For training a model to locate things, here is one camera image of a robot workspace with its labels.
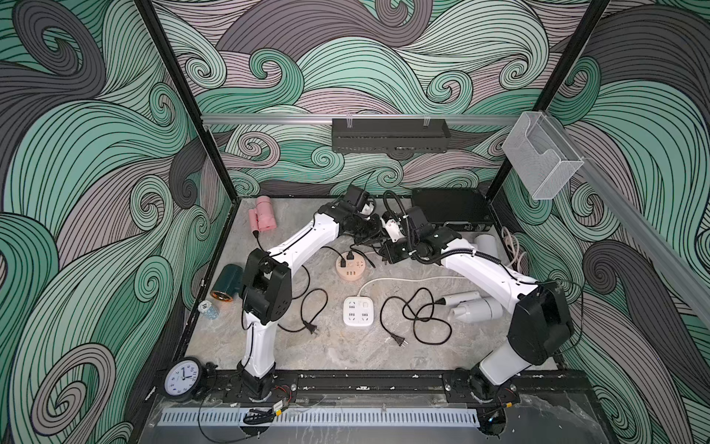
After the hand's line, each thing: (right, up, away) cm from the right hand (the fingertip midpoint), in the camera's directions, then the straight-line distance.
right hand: (379, 252), depth 84 cm
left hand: (+3, +6, 0) cm, 7 cm away
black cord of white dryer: (-9, -2, +13) cm, 16 cm away
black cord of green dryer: (-22, -23, 0) cm, 32 cm away
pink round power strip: (-9, -7, +10) cm, 16 cm away
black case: (+41, +15, +37) cm, 57 cm away
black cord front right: (+11, -17, +6) cm, 21 cm away
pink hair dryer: (-44, +11, +23) cm, 51 cm away
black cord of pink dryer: (-12, -4, +11) cm, 16 cm away
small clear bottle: (-53, -16, -3) cm, 55 cm away
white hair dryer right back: (+41, +1, +13) cm, 43 cm away
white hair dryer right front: (+28, -16, -3) cm, 32 cm away
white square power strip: (-7, -19, +1) cm, 20 cm away
